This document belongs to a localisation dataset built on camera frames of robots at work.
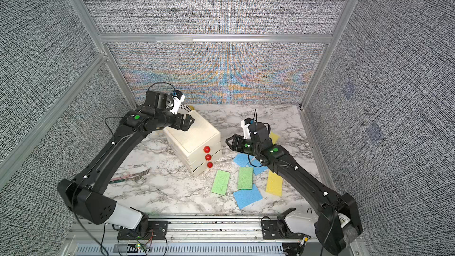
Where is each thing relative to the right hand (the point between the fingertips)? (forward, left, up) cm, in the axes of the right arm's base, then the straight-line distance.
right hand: (229, 137), depth 77 cm
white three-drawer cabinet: (-4, +13, -1) cm, 13 cm away
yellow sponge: (-13, -22, -22) cm, 34 cm away
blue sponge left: (0, -6, -22) cm, 23 cm away
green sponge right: (-11, -8, -20) cm, 24 cm away
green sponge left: (-12, +4, -21) cm, 25 cm away
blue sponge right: (-14, -11, +1) cm, 18 cm away
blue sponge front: (-20, -7, -21) cm, 30 cm away
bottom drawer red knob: (-5, +10, -18) cm, 21 cm away
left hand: (+7, +18, +7) cm, 20 cm away
